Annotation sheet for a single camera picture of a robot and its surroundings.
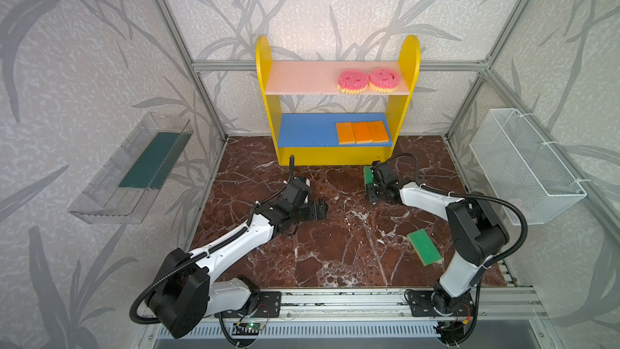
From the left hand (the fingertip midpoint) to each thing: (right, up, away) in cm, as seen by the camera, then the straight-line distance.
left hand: (319, 208), depth 83 cm
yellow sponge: (+11, +27, +19) cm, 35 cm away
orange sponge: (+18, +28, +16) cm, 37 cm away
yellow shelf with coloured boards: (-5, +25, +16) cm, 30 cm away
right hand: (+22, +5, +14) cm, 26 cm away
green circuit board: (-19, -32, -13) cm, 39 cm away
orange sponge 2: (+24, +28, +17) cm, 41 cm away
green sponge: (+37, -14, +1) cm, 40 cm away
